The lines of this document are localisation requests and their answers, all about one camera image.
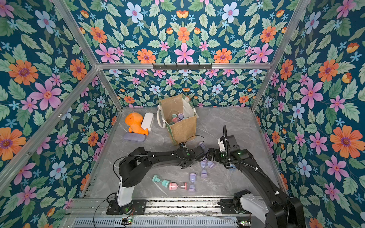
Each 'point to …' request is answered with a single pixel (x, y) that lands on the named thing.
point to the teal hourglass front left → (165, 183)
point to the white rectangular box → (148, 120)
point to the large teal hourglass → (174, 115)
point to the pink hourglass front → (174, 186)
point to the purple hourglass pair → (204, 173)
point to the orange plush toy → (134, 120)
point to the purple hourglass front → (193, 177)
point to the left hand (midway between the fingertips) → (196, 161)
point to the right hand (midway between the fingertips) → (214, 154)
